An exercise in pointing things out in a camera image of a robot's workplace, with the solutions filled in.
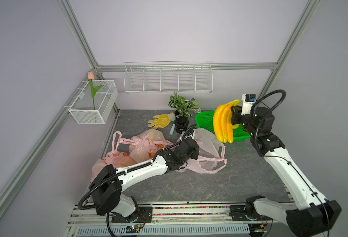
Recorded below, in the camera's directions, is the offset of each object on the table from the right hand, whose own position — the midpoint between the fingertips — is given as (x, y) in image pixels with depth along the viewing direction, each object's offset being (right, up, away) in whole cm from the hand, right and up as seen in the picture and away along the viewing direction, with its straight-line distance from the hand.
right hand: (233, 105), depth 72 cm
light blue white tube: (-32, -15, +30) cm, 47 cm away
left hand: (-17, -22, +7) cm, 29 cm away
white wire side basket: (-81, -1, +10) cm, 82 cm away
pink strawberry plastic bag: (-8, -27, +12) cm, 31 cm away
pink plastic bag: (-61, -28, +6) cm, 67 cm away
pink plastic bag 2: (-46, -22, +12) cm, 52 cm away
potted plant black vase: (-24, -1, +14) cm, 28 cm away
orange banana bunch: (-5, -8, 0) cm, 10 cm away
